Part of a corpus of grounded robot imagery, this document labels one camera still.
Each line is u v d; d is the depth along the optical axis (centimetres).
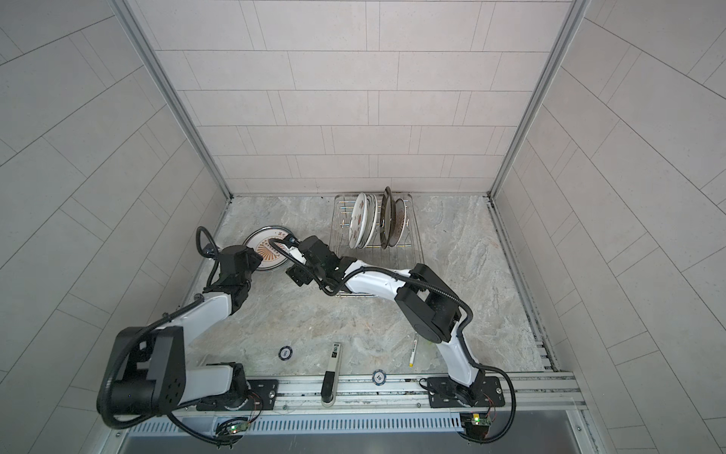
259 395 70
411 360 77
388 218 86
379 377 74
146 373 41
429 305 50
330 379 70
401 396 72
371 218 90
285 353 78
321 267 66
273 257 96
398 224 89
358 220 97
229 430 64
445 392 71
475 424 68
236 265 66
